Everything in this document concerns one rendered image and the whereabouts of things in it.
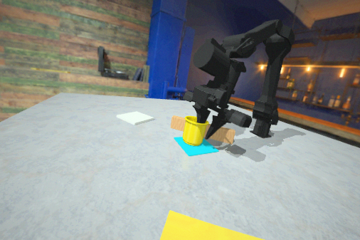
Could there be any white flat square pad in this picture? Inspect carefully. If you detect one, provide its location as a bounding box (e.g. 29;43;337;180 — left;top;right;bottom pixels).
117;112;154;125

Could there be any yellow cup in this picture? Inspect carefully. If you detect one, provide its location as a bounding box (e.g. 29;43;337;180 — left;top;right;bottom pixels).
183;116;209;146

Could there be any tan wooden plank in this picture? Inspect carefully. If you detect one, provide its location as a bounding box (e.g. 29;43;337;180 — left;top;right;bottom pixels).
170;115;235;144

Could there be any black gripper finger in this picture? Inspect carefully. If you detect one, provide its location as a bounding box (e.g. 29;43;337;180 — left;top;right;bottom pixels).
193;105;211;124
205;115;231;140

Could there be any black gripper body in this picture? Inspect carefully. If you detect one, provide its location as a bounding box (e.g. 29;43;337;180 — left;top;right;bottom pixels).
183;78;252;127

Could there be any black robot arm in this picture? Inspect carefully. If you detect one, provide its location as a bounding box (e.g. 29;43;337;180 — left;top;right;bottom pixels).
192;19;295;138

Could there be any yellow rectangular block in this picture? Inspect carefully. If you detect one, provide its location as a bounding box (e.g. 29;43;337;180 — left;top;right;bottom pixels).
160;210;264;240

